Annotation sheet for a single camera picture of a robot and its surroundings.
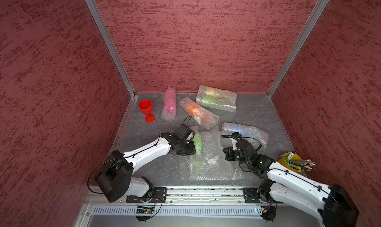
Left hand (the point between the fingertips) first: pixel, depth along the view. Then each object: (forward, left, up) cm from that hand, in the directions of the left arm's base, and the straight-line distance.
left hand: (193, 154), depth 81 cm
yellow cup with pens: (-4, -54, +2) cm, 54 cm away
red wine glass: (+26, +30, +10) cm, 41 cm away
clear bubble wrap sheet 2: (-4, -13, -6) cm, 15 cm away
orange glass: (+29, -6, -2) cm, 30 cm away
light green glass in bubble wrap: (+38, -25, +1) cm, 45 cm away
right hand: (+1, -17, 0) cm, 17 cm away
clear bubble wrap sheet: (-4, +5, -6) cm, 8 cm away
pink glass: (+30, +18, +1) cm, 35 cm away
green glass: (-3, -2, 0) cm, 4 cm away
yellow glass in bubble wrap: (+50, -18, 0) cm, 53 cm away
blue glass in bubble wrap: (+12, -40, -1) cm, 42 cm away
